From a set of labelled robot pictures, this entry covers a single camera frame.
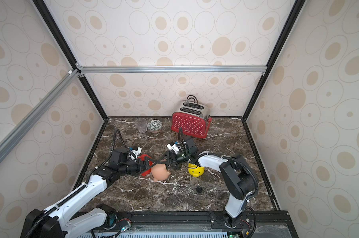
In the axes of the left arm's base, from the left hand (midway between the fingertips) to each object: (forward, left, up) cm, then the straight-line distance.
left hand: (156, 165), depth 77 cm
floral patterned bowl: (+40, +8, -14) cm, 43 cm away
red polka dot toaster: (+33, -21, +2) cm, 39 cm away
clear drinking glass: (+40, +18, -13) cm, 45 cm away
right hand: (+3, -5, -3) cm, 7 cm away
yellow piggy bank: (+1, -21, -8) cm, 22 cm away
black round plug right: (-7, -24, -15) cm, 29 cm away
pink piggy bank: (-1, -1, -6) cm, 7 cm away
